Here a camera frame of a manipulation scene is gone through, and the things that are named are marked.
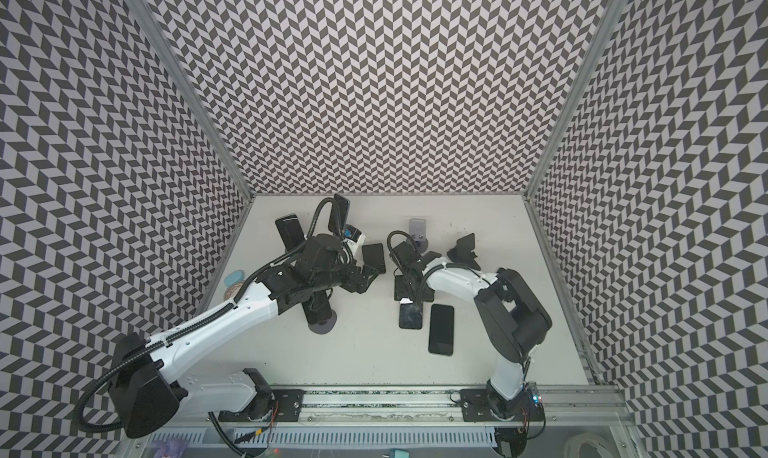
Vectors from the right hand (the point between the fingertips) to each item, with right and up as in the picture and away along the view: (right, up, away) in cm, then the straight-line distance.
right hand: (411, 302), depth 90 cm
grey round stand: (+3, +21, +9) cm, 23 cm away
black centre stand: (-12, +14, +3) cm, 18 cm away
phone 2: (-39, +21, +6) cm, 45 cm away
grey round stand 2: (-24, -4, -8) cm, 26 cm away
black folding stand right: (+16, +15, +2) cm, 22 cm away
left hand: (-12, +12, -13) cm, 21 cm away
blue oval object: (-53, +8, -1) cm, 54 cm away
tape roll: (-53, +4, -2) cm, 54 cm away
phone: (+8, -6, -7) cm, 12 cm away
